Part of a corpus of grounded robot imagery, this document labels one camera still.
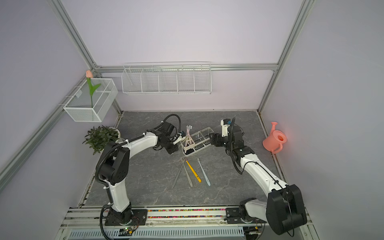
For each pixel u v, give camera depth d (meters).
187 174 0.87
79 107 0.77
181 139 0.87
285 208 0.40
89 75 0.85
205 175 0.87
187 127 0.89
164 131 0.77
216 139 0.74
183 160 0.92
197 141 0.90
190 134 0.92
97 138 0.83
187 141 0.91
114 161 0.51
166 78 1.00
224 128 0.75
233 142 0.63
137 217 0.74
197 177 0.87
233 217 0.73
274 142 0.91
